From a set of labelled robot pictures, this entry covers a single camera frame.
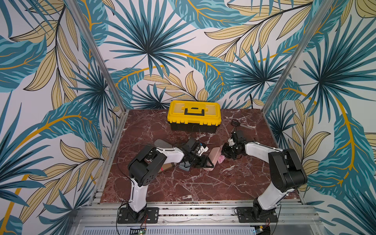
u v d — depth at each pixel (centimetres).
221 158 90
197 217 73
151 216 74
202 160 80
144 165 51
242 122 113
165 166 87
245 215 73
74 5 67
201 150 85
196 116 95
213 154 91
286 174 48
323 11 70
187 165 82
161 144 97
